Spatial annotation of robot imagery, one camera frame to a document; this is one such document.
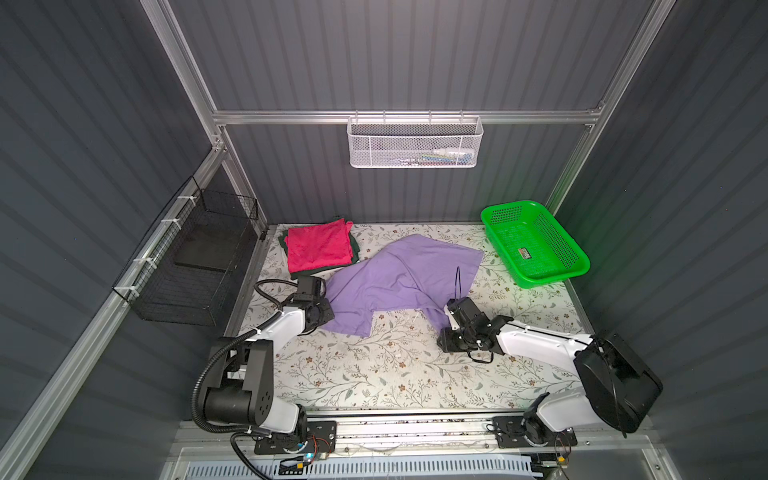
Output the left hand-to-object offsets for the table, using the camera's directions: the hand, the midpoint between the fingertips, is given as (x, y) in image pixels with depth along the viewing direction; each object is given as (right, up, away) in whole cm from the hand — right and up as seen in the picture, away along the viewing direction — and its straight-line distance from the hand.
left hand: (323, 313), depth 93 cm
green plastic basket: (+75, +23, +20) cm, 81 cm away
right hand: (+38, -8, -4) cm, 39 cm away
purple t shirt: (+29, +12, +12) cm, 34 cm away
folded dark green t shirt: (+9, +17, +12) cm, 23 cm away
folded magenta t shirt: (-4, +22, +13) cm, 26 cm away
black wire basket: (-29, +15, -19) cm, 38 cm away
